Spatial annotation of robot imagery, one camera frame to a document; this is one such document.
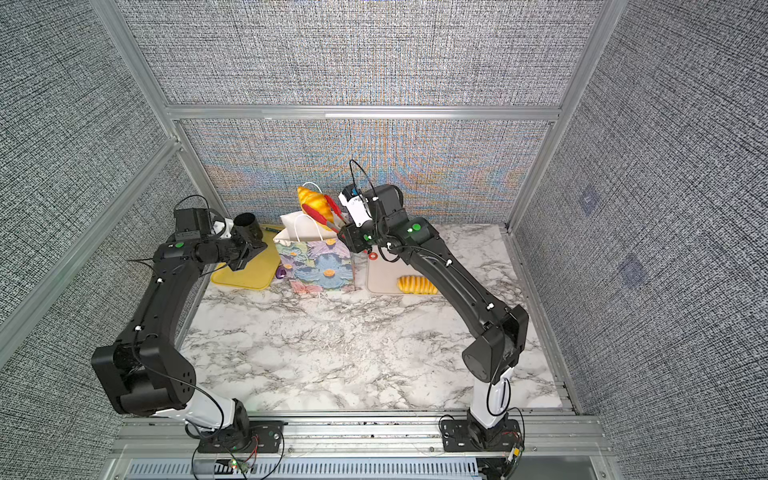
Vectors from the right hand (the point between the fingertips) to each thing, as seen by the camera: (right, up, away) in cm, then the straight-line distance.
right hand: (346, 221), depth 74 cm
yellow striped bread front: (+20, -18, +24) cm, 36 cm away
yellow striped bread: (-11, +7, +6) cm, 15 cm away
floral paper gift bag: (-11, -9, +11) cm, 18 cm away
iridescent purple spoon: (-27, -15, +32) cm, 45 cm away
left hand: (-21, -4, +6) cm, 22 cm away
